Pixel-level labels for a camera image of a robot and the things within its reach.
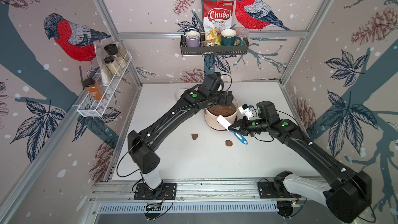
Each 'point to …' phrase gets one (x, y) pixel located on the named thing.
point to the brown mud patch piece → (228, 143)
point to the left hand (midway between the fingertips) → (226, 93)
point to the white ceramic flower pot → (229, 113)
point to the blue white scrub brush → (226, 124)
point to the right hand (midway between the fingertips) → (229, 126)
